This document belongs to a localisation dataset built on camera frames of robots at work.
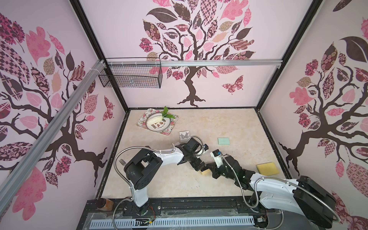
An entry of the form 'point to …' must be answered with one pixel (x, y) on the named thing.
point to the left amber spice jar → (105, 204)
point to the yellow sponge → (267, 168)
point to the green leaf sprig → (165, 114)
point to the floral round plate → (156, 122)
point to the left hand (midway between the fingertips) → (199, 163)
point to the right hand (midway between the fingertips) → (207, 164)
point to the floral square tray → (142, 122)
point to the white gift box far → (184, 136)
